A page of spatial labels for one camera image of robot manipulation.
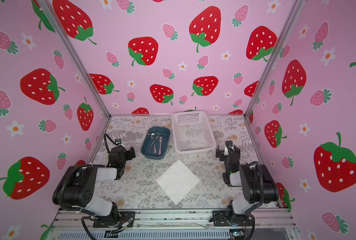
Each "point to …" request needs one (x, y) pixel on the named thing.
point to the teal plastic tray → (155, 142)
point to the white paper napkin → (177, 182)
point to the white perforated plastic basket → (192, 133)
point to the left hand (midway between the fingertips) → (124, 148)
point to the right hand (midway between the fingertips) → (227, 145)
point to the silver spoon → (153, 136)
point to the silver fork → (157, 136)
